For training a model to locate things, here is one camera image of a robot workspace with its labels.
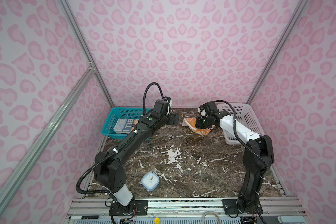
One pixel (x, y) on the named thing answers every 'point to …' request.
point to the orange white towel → (191, 122)
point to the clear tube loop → (208, 212)
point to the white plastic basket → (244, 117)
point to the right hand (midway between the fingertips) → (196, 123)
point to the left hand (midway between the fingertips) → (172, 112)
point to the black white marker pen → (82, 217)
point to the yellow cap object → (157, 220)
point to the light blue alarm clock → (150, 180)
